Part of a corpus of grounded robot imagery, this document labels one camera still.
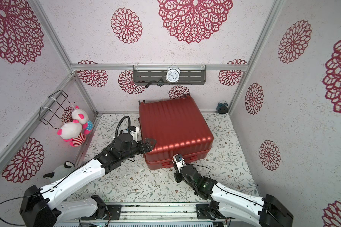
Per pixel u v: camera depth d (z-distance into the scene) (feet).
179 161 2.25
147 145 2.21
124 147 1.87
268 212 1.35
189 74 3.05
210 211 2.19
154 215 2.40
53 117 2.49
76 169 1.61
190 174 1.94
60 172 2.22
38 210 1.23
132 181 2.79
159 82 3.04
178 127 2.69
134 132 2.28
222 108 3.83
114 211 2.41
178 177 2.31
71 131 2.76
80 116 3.02
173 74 2.95
